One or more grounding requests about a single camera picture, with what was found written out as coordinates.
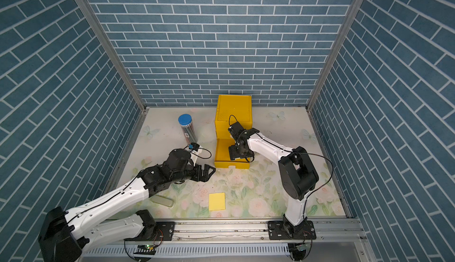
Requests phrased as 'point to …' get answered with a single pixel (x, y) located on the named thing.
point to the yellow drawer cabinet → (239, 106)
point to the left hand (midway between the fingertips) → (212, 170)
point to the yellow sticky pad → (217, 201)
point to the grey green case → (162, 200)
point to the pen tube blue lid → (185, 121)
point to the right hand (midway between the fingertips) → (238, 155)
